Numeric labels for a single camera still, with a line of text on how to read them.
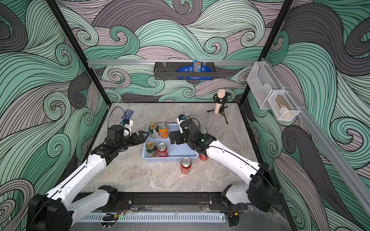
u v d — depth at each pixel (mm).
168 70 952
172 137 684
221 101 923
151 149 822
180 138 684
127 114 1104
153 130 905
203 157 877
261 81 779
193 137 579
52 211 378
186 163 764
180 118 698
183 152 895
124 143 662
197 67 901
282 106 652
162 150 814
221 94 876
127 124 723
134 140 707
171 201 748
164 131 923
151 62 938
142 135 736
